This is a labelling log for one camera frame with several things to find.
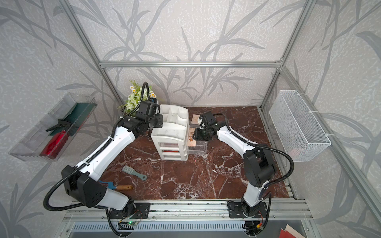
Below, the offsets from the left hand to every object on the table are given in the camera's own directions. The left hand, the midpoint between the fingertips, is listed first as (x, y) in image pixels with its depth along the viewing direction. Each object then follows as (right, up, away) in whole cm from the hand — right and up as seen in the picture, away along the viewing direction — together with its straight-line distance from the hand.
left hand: (159, 118), depth 81 cm
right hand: (+19, -11, +7) cm, 23 cm away
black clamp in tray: (-36, -4, -16) cm, 39 cm away
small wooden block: (-18, -38, -1) cm, 42 cm away
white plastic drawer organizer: (+9, -11, -7) cm, 16 cm away
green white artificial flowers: (-15, +12, +2) cm, 19 cm away
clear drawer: (+24, -20, +16) cm, 35 cm away
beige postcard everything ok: (+17, -15, +10) cm, 25 cm away
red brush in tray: (-35, -11, -23) cm, 43 cm away
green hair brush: (-20, -30, +5) cm, 37 cm away
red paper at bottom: (+61, -54, -13) cm, 83 cm away
